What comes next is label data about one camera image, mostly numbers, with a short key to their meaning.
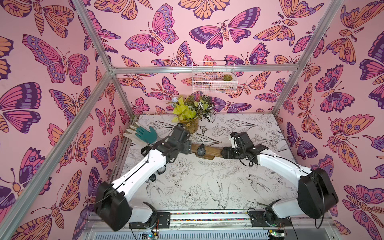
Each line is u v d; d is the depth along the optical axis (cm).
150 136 109
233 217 75
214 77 96
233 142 78
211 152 90
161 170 91
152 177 87
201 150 90
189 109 97
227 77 92
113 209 39
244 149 66
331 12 70
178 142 59
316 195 43
